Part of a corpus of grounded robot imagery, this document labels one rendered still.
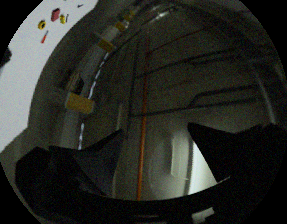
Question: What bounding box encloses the red rectangular block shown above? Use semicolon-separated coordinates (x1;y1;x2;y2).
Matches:
51;8;61;22

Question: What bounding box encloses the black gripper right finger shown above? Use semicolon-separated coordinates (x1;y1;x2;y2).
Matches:
187;123;263;184

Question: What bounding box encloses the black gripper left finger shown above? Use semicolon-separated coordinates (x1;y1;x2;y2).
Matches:
49;128;124;197

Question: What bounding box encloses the yellow spirit level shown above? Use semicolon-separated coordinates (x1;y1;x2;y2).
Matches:
59;15;66;24

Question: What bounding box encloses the yellow tape roll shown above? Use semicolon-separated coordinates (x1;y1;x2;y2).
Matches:
38;20;46;30

